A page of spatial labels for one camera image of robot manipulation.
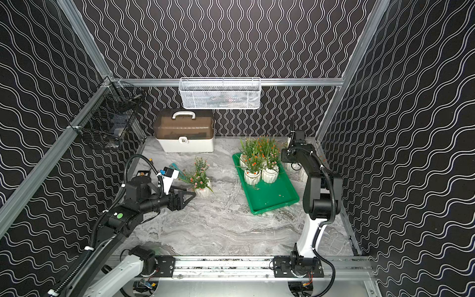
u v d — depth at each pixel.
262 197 0.95
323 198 0.52
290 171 1.00
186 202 0.66
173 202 0.62
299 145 0.73
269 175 0.95
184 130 1.13
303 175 0.98
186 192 0.72
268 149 0.96
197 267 0.76
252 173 0.92
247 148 1.01
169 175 0.64
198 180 0.85
